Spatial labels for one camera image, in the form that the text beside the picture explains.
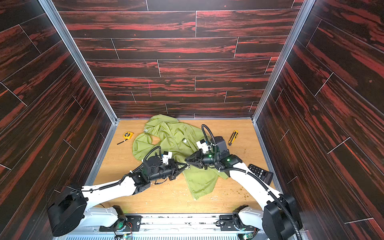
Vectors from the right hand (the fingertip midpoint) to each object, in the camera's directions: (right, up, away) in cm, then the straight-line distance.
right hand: (187, 159), depth 74 cm
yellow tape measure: (-45, +11, +33) cm, 57 cm away
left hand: (+1, -3, -1) cm, 4 cm away
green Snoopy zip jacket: (-3, +7, +29) cm, 30 cm away
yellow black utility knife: (+33, +10, +33) cm, 47 cm away
